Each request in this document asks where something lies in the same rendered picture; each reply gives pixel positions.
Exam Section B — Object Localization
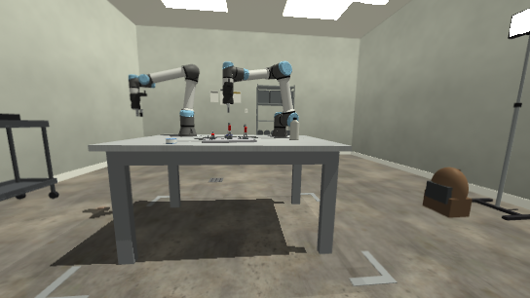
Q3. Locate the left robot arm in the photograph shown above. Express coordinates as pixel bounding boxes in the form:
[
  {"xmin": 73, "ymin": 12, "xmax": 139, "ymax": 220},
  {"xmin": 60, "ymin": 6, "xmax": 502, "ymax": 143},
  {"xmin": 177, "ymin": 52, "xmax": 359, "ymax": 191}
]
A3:
[{"xmin": 222, "ymin": 61, "xmax": 299, "ymax": 137}]

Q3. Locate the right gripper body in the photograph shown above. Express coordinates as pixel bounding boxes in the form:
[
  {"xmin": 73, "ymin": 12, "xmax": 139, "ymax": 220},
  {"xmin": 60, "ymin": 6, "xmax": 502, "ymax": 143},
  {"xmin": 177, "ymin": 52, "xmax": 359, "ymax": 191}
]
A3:
[{"xmin": 130, "ymin": 88, "xmax": 147, "ymax": 109}]

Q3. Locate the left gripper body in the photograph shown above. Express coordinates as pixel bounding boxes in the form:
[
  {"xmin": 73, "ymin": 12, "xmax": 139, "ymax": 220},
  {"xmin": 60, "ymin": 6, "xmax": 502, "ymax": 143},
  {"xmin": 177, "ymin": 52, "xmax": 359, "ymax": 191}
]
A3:
[{"xmin": 223, "ymin": 78, "xmax": 234, "ymax": 104}]

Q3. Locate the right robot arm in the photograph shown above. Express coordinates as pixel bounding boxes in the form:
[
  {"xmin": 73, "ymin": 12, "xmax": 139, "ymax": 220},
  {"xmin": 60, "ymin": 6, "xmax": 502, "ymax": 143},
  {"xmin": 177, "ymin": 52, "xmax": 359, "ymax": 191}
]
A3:
[{"xmin": 129, "ymin": 64, "xmax": 200, "ymax": 136}]

